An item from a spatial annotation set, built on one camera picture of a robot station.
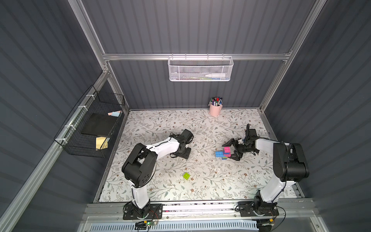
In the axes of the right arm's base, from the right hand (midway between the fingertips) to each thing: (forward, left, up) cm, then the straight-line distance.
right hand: (225, 151), depth 92 cm
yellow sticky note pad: (-13, +60, +31) cm, 69 cm away
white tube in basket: (+38, +6, +31) cm, 49 cm away
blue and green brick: (-4, +1, -2) cm, 5 cm away
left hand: (-3, +25, -2) cm, 25 cm away
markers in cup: (+37, +3, +9) cm, 39 cm away
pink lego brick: (-4, 0, +2) cm, 4 cm away
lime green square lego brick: (-15, +25, -3) cm, 29 cm away
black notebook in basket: (+1, +70, +26) cm, 74 cm away
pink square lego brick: (-3, +1, +7) cm, 8 cm away
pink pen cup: (+35, +3, +1) cm, 35 cm away
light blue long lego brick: (-3, +4, +1) cm, 5 cm away
